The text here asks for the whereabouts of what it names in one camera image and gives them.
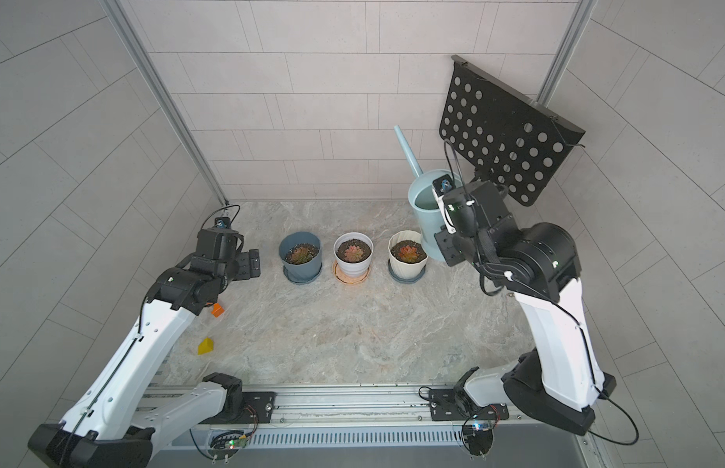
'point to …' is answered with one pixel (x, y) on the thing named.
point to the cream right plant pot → (407, 255)
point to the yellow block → (207, 345)
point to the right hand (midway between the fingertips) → (449, 226)
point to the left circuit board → (226, 445)
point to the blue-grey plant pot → (301, 257)
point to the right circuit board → (478, 441)
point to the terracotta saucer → (351, 281)
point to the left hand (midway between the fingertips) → (245, 254)
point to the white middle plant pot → (354, 252)
